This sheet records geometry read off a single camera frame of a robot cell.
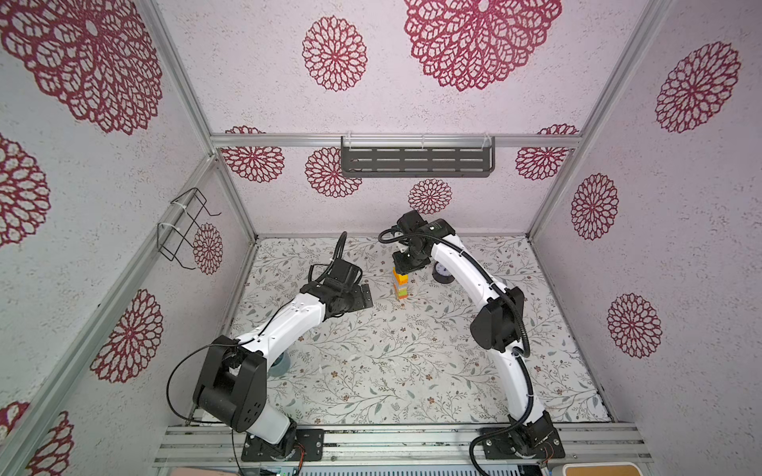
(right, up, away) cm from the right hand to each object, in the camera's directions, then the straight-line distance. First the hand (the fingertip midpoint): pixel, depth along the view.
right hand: (401, 263), depth 92 cm
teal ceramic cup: (-34, -28, -11) cm, 46 cm away
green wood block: (+1, -10, +5) cm, 11 cm away
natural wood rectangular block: (-1, -10, +8) cm, 12 cm away
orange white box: (+43, -47, -26) cm, 68 cm away
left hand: (-14, -12, -4) cm, 19 cm away
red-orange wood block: (+1, -11, +8) cm, 14 cm away
